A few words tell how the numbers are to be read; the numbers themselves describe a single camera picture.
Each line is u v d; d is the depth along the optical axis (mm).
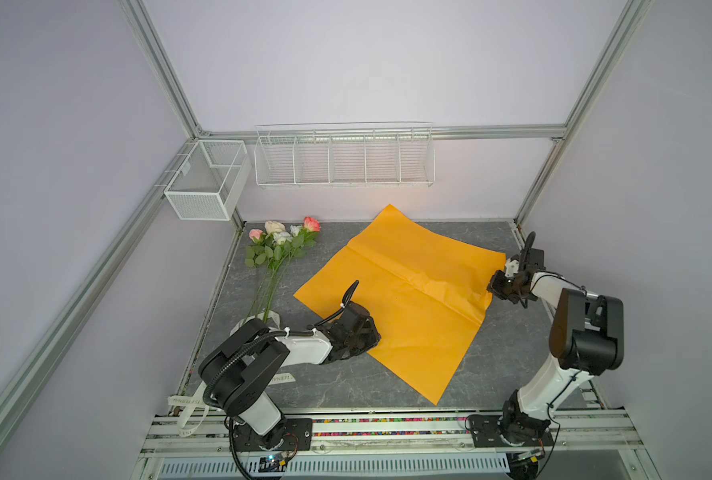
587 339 494
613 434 747
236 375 450
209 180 1027
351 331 714
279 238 1104
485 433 736
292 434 736
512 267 929
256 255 1087
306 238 1117
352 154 992
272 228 1124
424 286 1015
